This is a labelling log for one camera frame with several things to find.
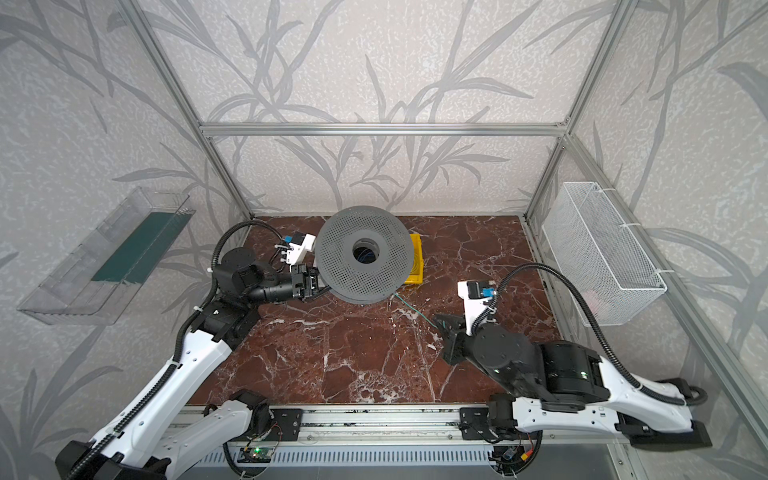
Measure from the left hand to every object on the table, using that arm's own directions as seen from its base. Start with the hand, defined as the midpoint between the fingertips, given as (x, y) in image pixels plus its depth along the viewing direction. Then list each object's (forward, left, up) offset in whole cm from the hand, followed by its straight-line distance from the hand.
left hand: (344, 278), depth 60 cm
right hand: (-6, -18, -3) cm, 19 cm away
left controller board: (-28, +23, -36) cm, 51 cm away
